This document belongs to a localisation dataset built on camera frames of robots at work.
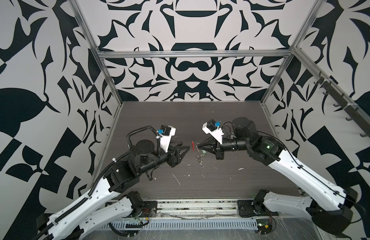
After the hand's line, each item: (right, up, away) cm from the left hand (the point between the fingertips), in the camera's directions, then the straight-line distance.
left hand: (187, 142), depth 59 cm
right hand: (+5, -1, +1) cm, 6 cm away
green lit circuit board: (+36, -41, +12) cm, 56 cm away
